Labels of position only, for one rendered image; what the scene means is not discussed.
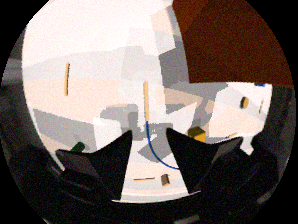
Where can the blue string with wooden stick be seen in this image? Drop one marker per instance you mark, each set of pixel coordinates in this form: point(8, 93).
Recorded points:
point(146, 86)

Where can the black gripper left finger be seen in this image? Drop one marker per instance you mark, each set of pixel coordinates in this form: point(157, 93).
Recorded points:
point(108, 164)

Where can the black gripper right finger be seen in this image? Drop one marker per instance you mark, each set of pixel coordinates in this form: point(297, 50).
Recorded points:
point(195, 158)

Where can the orange round disc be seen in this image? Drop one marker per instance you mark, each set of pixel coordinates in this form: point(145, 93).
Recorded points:
point(244, 102)

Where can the yellow block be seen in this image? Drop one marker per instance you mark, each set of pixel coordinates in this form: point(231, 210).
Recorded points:
point(197, 133)

